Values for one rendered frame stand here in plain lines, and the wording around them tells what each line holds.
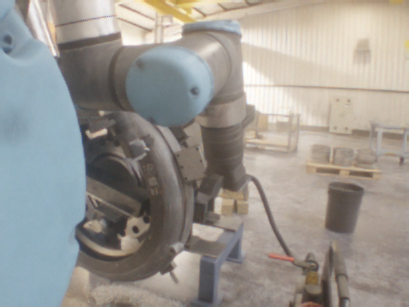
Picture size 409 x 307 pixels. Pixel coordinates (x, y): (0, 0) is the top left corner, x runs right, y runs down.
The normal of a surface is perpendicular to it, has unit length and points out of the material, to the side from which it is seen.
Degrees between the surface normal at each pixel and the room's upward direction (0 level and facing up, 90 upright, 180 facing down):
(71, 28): 110
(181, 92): 115
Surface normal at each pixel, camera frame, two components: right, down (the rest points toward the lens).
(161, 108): -0.28, 0.54
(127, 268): -0.36, 0.13
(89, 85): -0.36, 0.35
